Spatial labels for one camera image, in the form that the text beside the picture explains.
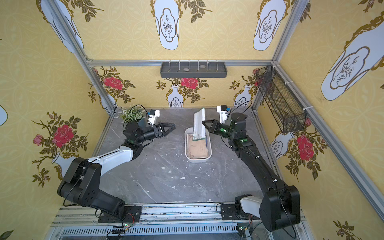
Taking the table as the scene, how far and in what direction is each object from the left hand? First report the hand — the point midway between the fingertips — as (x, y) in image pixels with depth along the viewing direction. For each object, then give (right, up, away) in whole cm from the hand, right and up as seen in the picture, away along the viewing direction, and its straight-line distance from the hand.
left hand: (176, 128), depth 74 cm
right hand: (+12, +2, 0) cm, 12 cm away
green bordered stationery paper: (+11, 0, +4) cm, 12 cm away
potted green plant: (-32, +6, +21) cm, 38 cm away
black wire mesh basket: (+63, +8, +13) cm, 65 cm away
